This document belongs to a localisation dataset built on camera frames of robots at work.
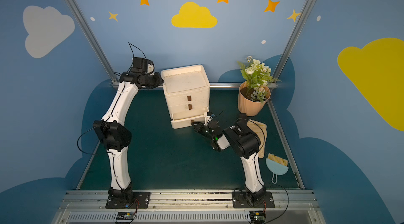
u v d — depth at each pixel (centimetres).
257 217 73
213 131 78
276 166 86
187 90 89
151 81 78
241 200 74
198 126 91
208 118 92
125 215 72
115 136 54
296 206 73
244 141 57
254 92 98
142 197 75
